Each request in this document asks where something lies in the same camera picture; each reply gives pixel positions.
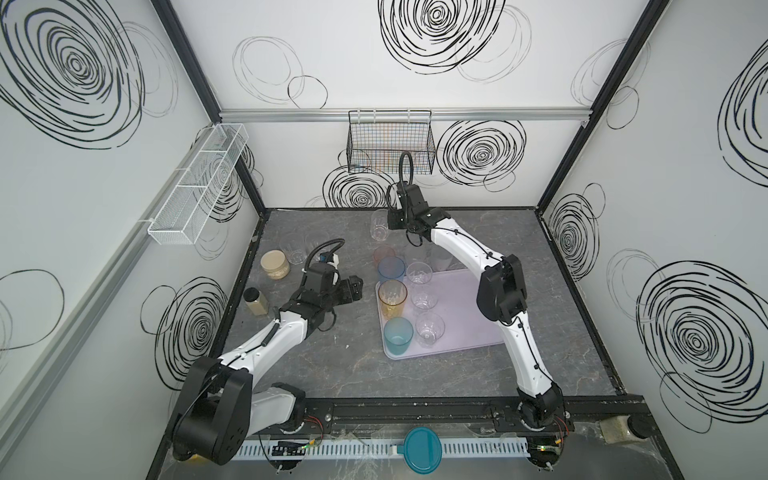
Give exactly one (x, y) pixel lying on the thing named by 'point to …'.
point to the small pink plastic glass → (383, 252)
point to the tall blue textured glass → (391, 268)
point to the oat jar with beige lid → (275, 264)
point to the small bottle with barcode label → (256, 301)
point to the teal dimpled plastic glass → (398, 334)
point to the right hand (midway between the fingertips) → (390, 213)
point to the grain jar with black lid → (626, 427)
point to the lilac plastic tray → (465, 325)
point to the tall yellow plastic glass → (392, 295)
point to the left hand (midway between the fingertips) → (354, 282)
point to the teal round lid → (423, 450)
